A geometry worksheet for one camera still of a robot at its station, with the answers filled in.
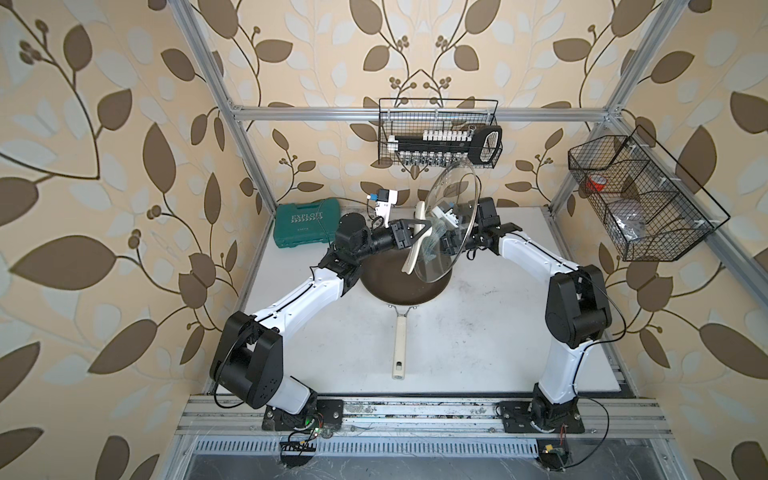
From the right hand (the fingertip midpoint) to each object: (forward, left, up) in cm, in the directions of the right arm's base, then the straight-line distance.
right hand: (423, 252), depth 79 cm
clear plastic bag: (-1, -51, +9) cm, 51 cm away
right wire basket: (+2, -57, +11) cm, 58 cm away
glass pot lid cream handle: (-5, +1, +9) cm, 10 cm away
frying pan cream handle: (-21, +7, -12) cm, 25 cm away
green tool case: (+30, +41, -18) cm, 53 cm away
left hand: (-1, +1, +13) cm, 13 cm away
